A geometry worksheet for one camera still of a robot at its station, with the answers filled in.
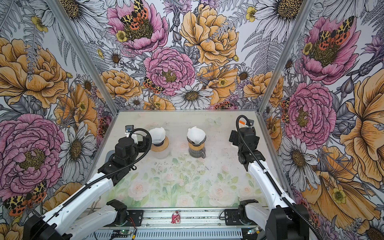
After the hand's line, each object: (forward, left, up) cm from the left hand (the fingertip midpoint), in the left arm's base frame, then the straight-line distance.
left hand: (139, 139), depth 80 cm
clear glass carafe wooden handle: (+2, -10, -20) cm, 22 cm away
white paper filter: (+6, -30, -4) cm, 31 cm away
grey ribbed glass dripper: (+3, -29, -9) cm, 31 cm away
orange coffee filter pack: (+18, -60, -9) cm, 63 cm away
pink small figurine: (-33, -20, -17) cm, 42 cm away
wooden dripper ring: (+1, -30, -11) cm, 32 cm away
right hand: (+2, -55, -1) cm, 55 cm away
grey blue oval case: (+3, +26, -20) cm, 33 cm away
